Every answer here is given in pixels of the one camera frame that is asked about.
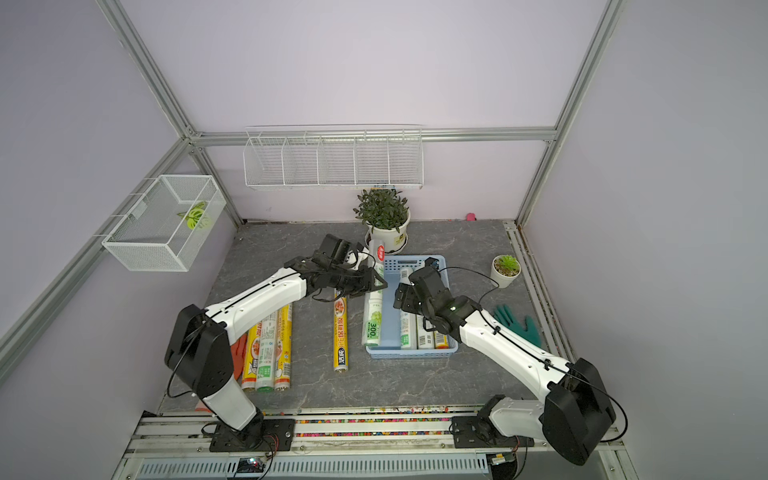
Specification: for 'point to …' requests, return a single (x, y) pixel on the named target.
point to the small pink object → (471, 217)
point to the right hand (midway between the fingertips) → (406, 293)
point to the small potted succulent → (504, 269)
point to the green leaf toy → (196, 216)
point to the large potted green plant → (387, 217)
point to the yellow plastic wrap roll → (442, 340)
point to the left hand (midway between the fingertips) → (382, 288)
